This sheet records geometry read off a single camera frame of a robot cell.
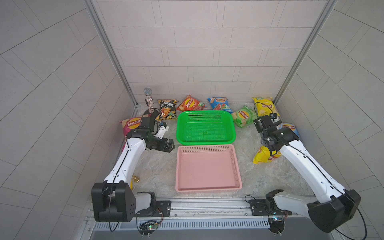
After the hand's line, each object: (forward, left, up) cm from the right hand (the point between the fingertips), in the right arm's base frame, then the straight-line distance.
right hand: (271, 135), depth 76 cm
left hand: (+3, +54, -5) cm, 54 cm away
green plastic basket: (+21, +35, -17) cm, 44 cm away
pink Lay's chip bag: (+19, +82, -8) cm, 84 cm away
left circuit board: (-33, +62, -15) cm, 72 cm away
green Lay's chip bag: (+24, +5, -12) cm, 27 cm away
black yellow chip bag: (+32, +58, -9) cm, 67 cm away
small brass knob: (-12, +72, -15) cm, 74 cm away
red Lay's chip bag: (+38, +42, -10) cm, 57 cm away
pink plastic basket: (-8, +33, -18) cm, 39 cm away
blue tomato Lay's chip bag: (+34, +21, -9) cm, 41 cm away
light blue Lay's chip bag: (+14, -18, -11) cm, 25 cm away
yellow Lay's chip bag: (+34, -13, -13) cm, 38 cm away
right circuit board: (-35, +4, -20) cm, 41 cm away
